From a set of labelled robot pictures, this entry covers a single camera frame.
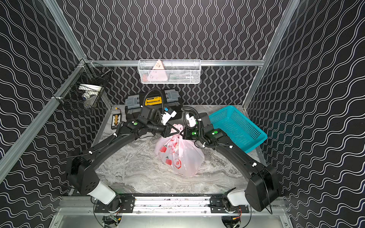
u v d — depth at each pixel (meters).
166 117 0.70
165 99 1.01
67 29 0.78
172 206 0.75
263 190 0.40
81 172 0.44
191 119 0.73
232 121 1.10
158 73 0.88
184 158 0.78
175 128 0.73
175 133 0.75
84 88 0.78
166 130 0.67
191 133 0.68
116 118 1.10
